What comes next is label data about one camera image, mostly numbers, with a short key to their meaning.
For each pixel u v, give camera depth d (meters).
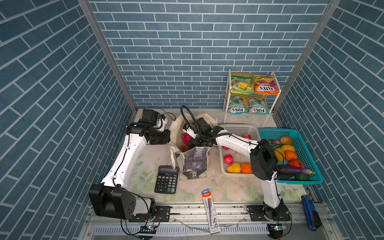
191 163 0.76
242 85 0.84
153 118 0.62
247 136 0.99
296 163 0.85
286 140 0.96
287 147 0.94
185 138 0.90
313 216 0.70
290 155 0.89
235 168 0.84
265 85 0.85
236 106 0.99
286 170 0.83
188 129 0.80
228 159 0.87
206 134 0.70
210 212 0.74
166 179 0.83
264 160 0.52
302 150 0.89
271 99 0.91
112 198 0.38
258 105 0.96
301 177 0.81
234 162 0.88
